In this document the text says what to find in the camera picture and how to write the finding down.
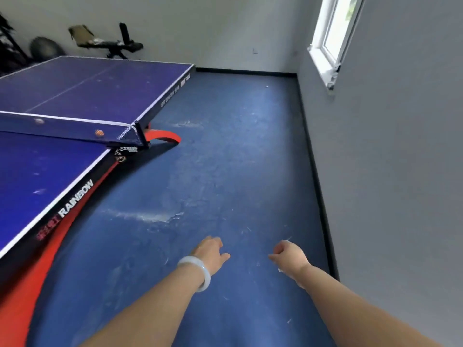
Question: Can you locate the person's right hand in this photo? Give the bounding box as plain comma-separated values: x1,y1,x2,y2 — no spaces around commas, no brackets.
267,240,312,277

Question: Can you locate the person's left hand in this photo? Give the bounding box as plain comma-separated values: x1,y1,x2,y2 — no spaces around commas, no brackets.
190,235,231,277

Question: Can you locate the person's left forearm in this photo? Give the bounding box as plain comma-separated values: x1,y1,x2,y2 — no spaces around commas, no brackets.
78,267,205,347

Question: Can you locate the person's right forearm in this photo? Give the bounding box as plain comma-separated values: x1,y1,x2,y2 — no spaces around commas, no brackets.
298,265,444,347

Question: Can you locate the white jade bangle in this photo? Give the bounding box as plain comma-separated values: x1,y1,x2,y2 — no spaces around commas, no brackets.
176,256,212,293

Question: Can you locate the blue table tennis table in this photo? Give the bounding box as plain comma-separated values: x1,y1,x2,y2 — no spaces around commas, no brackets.
0,55,196,347

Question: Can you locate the blue table net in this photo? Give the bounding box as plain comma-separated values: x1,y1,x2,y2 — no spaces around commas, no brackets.
0,111,140,145

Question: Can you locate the white window sill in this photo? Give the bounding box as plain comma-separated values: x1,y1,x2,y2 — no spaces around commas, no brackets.
307,45,339,93

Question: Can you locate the black exercise bench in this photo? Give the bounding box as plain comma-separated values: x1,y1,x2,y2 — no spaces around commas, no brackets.
68,22,144,60

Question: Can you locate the white framed window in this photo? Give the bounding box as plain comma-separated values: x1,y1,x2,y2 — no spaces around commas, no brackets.
311,0,366,67

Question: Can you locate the grey exercise ball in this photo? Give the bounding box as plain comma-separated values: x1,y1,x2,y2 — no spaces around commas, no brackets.
29,36,67,64

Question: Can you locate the black exercise equipment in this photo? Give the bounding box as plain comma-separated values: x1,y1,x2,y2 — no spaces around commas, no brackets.
0,12,31,76

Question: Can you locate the black net post clamp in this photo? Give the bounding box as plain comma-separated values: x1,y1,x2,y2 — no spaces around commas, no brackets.
107,120,151,163

